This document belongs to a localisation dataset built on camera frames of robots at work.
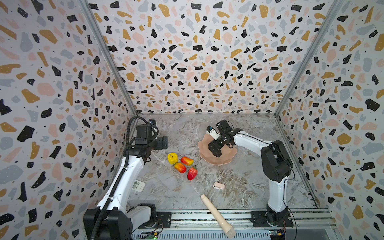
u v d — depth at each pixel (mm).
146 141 584
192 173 857
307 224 746
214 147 877
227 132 760
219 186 833
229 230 676
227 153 968
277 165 524
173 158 900
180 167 890
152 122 697
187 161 920
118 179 442
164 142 730
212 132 893
